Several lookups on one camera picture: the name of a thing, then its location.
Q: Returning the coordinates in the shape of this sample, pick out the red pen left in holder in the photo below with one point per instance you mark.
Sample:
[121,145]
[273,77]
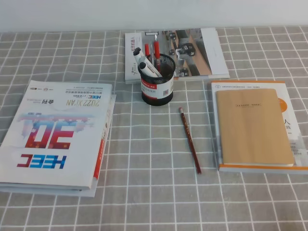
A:
[147,52]

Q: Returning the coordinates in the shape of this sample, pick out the red pencil with eraser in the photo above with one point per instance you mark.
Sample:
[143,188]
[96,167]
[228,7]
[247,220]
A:
[190,141]

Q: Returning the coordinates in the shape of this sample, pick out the white marker with black cap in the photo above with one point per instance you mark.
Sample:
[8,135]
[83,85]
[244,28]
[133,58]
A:
[149,70]

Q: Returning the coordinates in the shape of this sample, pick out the white HEEC magazine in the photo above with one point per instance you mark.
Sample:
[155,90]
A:
[55,136]

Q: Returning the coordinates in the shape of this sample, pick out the white marker upper in holder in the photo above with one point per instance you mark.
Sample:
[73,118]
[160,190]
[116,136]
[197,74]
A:
[138,55]

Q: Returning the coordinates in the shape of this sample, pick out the book under HEEC magazine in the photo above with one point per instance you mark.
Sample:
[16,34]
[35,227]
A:
[88,192]

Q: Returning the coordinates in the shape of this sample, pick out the grey checked tablecloth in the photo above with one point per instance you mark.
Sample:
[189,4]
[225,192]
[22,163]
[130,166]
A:
[148,180]

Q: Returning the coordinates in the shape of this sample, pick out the black mesh pen holder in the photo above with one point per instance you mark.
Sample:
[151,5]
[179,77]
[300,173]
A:
[158,91]

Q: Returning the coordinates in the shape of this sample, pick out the Agilex robot brochure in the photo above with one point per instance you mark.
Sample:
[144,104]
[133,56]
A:
[197,53]

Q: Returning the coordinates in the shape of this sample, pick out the grey pen in holder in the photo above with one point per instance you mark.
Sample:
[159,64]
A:
[152,52]

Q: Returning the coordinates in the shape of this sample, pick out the tan classic notebook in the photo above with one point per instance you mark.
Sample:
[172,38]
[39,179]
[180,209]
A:
[251,128]

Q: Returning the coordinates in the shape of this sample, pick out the white orange book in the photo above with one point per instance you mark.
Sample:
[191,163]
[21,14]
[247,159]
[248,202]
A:
[294,135]

